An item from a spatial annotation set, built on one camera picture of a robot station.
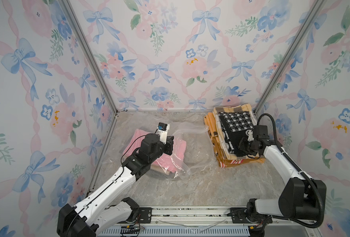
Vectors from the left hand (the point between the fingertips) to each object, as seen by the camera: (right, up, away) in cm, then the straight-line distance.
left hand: (174, 136), depth 73 cm
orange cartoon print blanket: (+29, -16, +15) cm, 36 cm away
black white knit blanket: (+39, +5, +22) cm, 45 cm away
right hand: (+40, -6, +14) cm, 43 cm away
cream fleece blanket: (-8, -18, +7) cm, 21 cm away
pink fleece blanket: (-1, -13, -2) cm, 13 cm away
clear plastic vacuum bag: (+12, -12, +24) cm, 29 cm away
